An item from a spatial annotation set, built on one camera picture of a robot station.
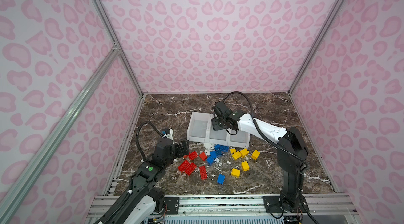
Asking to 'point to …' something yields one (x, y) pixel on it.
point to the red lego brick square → (203, 156)
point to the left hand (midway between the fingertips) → (182, 140)
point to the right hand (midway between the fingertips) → (218, 121)
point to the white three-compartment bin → (200, 128)
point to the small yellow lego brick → (232, 150)
